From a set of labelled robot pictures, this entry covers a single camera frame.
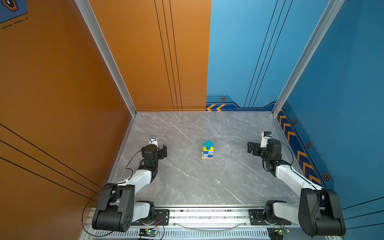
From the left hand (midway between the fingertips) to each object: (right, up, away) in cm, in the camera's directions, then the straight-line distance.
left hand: (155, 144), depth 90 cm
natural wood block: (+31, -9, +3) cm, 33 cm away
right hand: (+60, +1, -1) cm, 60 cm away
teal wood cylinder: (+32, -2, -4) cm, 32 cm away
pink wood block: (+32, -6, 0) cm, 33 cm away
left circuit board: (+3, -39, -20) cm, 44 cm away
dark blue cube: (+31, -4, -2) cm, 31 cm away
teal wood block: (+33, -1, +11) cm, 35 cm away
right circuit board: (+66, -38, -21) cm, 79 cm away
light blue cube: (+34, -4, -2) cm, 34 cm away
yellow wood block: (+34, -3, -3) cm, 34 cm away
